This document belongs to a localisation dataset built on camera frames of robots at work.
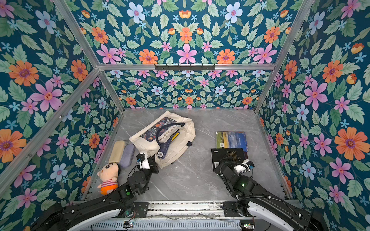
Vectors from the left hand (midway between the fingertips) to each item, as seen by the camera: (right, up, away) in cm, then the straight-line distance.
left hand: (156, 154), depth 79 cm
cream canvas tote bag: (-7, +8, +5) cm, 11 cm away
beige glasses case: (-29, -1, +12) cm, 31 cm away
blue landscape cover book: (+44, +6, +19) cm, 48 cm away
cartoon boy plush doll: (-27, -11, -1) cm, 29 cm away
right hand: (+41, -3, +1) cm, 41 cm away
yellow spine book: (+8, +9, +24) cm, 27 cm away
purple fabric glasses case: (-22, -3, +11) cm, 25 cm away
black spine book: (+48, -2, +9) cm, 49 cm away
